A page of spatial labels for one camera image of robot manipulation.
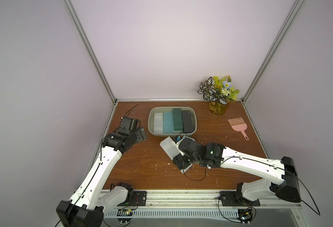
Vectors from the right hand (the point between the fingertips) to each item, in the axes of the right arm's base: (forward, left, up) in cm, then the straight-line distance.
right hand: (176, 156), depth 71 cm
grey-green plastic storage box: (+34, +17, -15) cm, 40 cm away
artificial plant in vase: (+42, -29, +6) cm, 51 cm away
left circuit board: (-23, +27, -19) cm, 40 cm away
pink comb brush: (+33, -46, -18) cm, 59 cm away
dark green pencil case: (+32, 0, -13) cm, 35 cm away
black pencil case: (+33, -8, -14) cm, 37 cm away
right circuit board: (-22, -35, -20) cm, 46 cm away
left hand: (+11, +20, +3) cm, 23 cm away
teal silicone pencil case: (+32, +7, -15) cm, 36 cm away
